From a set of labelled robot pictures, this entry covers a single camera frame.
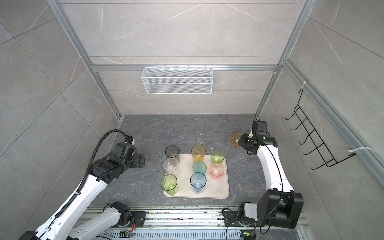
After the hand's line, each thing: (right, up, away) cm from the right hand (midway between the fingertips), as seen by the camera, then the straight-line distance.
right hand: (242, 140), depth 84 cm
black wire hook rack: (+27, 0, -21) cm, 34 cm away
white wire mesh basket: (-39, +40, +17) cm, 58 cm away
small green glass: (-13, -11, +10) cm, 19 cm away
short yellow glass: (-4, -1, +4) cm, 6 cm away
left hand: (-59, -6, -8) cm, 59 cm away
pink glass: (-14, -19, +4) cm, 24 cm away
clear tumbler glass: (-41, -15, +2) cm, 44 cm away
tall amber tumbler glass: (-25, -8, +3) cm, 27 cm away
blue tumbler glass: (-25, -20, -9) cm, 33 cm away
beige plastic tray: (-17, -28, 0) cm, 33 cm away
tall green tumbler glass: (-42, -24, 0) cm, 48 cm away
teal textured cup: (-24, -16, +3) cm, 29 cm away
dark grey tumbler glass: (-40, -7, 0) cm, 40 cm away
